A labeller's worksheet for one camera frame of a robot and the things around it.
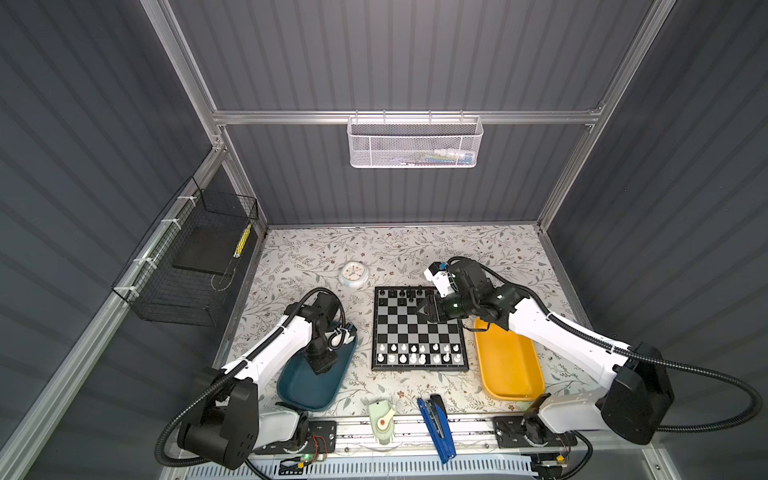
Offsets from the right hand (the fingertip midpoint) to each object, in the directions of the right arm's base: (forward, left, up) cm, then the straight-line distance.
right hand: (422, 313), depth 78 cm
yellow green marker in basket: (+15, +48, +12) cm, 52 cm away
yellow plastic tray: (-8, -26, -16) cm, 31 cm away
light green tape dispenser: (-22, +11, -10) cm, 26 cm away
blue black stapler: (-22, -3, -15) cm, 27 cm away
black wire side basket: (+4, +59, +14) cm, 61 cm away
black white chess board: (-2, +5, -14) cm, 15 cm away
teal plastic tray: (-14, +35, -18) cm, 41 cm away
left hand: (-9, +29, -12) cm, 32 cm away
